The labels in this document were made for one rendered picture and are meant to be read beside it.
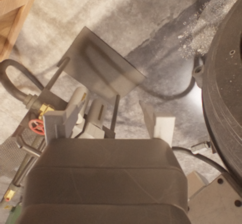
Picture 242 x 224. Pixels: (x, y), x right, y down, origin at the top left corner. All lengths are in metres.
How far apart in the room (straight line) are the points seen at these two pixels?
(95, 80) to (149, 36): 0.39
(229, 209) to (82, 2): 0.86
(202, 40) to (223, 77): 0.58
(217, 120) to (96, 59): 0.75
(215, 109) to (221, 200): 0.14
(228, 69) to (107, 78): 0.74
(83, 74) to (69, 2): 0.38
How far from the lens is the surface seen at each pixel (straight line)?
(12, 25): 0.95
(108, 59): 0.96
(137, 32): 0.90
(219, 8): 0.92
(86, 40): 0.95
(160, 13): 0.88
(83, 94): 0.76
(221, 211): 0.31
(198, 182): 0.35
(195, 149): 0.50
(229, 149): 0.31
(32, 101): 0.64
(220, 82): 0.38
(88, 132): 0.66
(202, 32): 0.93
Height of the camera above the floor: 0.85
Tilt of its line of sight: 48 degrees down
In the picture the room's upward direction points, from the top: 171 degrees counter-clockwise
